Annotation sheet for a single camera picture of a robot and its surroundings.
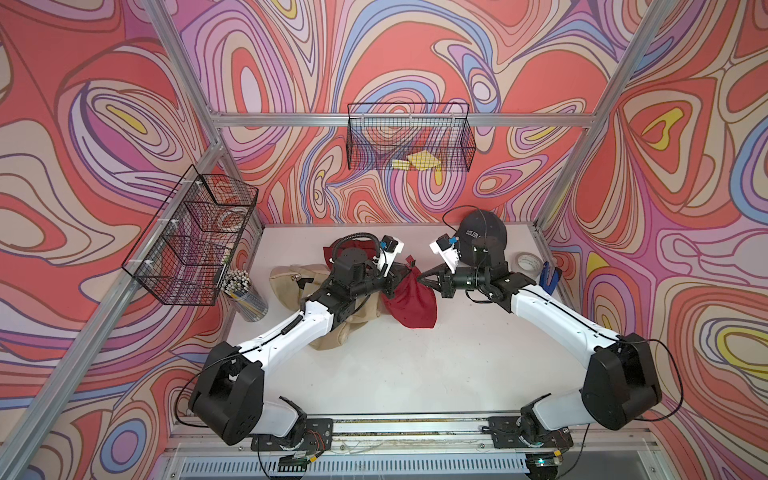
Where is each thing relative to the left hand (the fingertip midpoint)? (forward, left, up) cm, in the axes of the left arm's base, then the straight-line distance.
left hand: (412, 268), depth 76 cm
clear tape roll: (+20, -46, -24) cm, 55 cm away
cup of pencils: (-1, +47, -15) cm, 50 cm away
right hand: (-2, -2, -5) cm, 6 cm away
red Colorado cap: (-7, 0, -5) cm, 9 cm away
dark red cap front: (+22, +25, -18) cm, 38 cm away
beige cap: (+9, +38, -20) cm, 44 cm away
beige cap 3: (-4, +10, -12) cm, 16 cm away
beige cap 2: (-11, +20, -16) cm, 28 cm away
